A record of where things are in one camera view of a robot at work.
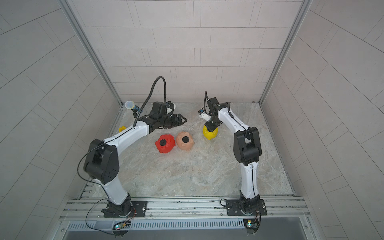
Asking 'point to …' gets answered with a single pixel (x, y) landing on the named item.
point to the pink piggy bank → (180, 144)
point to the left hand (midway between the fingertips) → (185, 119)
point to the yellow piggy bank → (210, 135)
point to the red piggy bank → (170, 145)
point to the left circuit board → (123, 224)
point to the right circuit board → (251, 224)
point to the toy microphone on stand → (130, 105)
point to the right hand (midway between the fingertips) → (211, 125)
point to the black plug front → (185, 139)
